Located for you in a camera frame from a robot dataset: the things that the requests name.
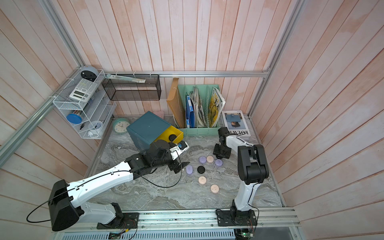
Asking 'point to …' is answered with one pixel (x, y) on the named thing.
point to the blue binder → (189, 113)
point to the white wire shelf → (95, 113)
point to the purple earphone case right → (218, 162)
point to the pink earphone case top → (210, 159)
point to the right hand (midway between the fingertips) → (218, 153)
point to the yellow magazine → (216, 105)
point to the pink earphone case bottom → (214, 188)
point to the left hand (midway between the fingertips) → (182, 156)
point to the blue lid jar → (74, 118)
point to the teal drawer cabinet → (146, 129)
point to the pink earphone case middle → (202, 180)
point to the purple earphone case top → (202, 159)
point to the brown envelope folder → (175, 102)
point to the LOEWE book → (236, 123)
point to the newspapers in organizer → (200, 119)
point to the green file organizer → (205, 92)
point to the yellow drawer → (165, 135)
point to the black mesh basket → (119, 89)
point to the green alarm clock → (120, 125)
